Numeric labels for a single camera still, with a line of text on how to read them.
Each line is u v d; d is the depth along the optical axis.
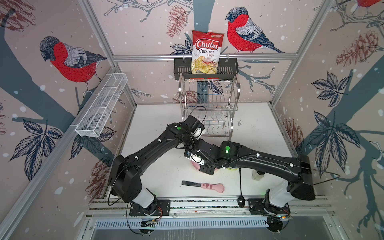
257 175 0.77
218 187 0.80
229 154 0.47
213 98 1.21
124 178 0.41
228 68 0.95
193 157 0.58
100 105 0.78
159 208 0.73
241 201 0.76
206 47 0.83
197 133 0.71
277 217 0.71
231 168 0.80
